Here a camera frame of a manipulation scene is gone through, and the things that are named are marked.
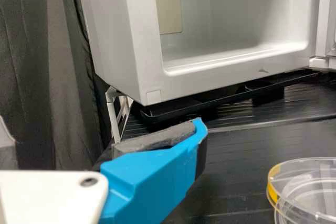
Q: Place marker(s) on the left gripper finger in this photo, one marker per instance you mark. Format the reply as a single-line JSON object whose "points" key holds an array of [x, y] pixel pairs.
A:
{"points": [[152, 176]]}

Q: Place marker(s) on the white incubator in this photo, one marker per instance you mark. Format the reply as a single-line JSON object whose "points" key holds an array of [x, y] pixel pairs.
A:
{"points": [[120, 37]]}

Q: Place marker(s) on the petri dish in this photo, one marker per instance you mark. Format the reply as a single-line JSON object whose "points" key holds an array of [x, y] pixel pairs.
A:
{"points": [[302, 171]]}

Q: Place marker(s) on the incubator door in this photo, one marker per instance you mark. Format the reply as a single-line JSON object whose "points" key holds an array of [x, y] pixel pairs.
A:
{"points": [[324, 24]]}

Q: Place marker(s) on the black tray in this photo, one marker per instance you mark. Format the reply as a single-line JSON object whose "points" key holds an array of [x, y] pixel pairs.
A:
{"points": [[162, 120]]}

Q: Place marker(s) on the black platform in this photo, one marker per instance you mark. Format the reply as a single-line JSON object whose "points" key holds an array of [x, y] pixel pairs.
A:
{"points": [[249, 169]]}

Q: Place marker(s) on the white metal frame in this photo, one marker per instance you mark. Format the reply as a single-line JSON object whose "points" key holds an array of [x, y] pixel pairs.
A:
{"points": [[111, 113]]}

